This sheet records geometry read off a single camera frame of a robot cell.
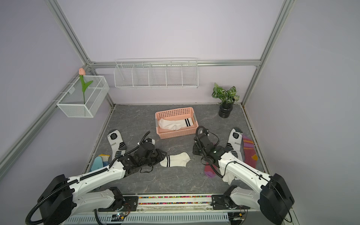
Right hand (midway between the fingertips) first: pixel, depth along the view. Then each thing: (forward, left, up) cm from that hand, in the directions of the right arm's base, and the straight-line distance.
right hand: (199, 145), depth 84 cm
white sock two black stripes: (+23, +16, -10) cm, 29 cm away
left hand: (-6, +19, -1) cm, 20 cm away
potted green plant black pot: (+28, -19, +12) cm, 36 cm away
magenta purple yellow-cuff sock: (-12, -6, -10) cm, 17 cm away
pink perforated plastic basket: (+32, +15, -9) cm, 37 cm away
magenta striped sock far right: (0, -33, -10) cm, 35 cm away
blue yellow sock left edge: (-4, +60, -11) cm, 61 cm away
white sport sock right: (+8, -26, -10) cm, 29 cm away
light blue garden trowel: (-7, +63, -10) cm, 65 cm away
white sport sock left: (+6, +55, -12) cm, 57 cm away
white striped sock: (-5, +12, -11) cm, 17 cm away
